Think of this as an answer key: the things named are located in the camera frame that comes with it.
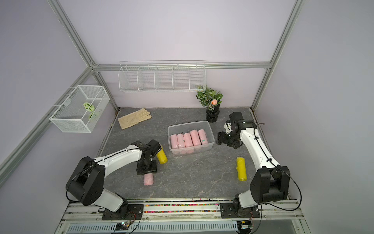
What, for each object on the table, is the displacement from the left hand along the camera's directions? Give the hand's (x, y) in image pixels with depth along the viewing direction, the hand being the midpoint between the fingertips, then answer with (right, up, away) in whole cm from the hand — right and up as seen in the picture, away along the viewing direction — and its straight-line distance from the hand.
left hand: (150, 174), depth 83 cm
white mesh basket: (-39, +36, -1) cm, 54 cm away
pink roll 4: (+26, +19, +16) cm, 36 cm away
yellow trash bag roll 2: (+54, +3, +3) cm, 54 cm away
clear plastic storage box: (+20, +26, +26) cm, 42 cm away
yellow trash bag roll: (+5, +9, +6) cm, 12 cm away
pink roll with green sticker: (+21, +18, +13) cm, 31 cm away
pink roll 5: (+31, +20, +16) cm, 41 cm away
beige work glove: (-25, +32, +33) cm, 52 cm away
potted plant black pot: (+36, +45, +8) cm, 58 cm away
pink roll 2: (+12, +15, +12) cm, 23 cm away
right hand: (+42, +18, 0) cm, 46 cm away
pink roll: (-1, -2, -2) cm, 3 cm away
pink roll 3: (+17, +17, +13) cm, 27 cm away
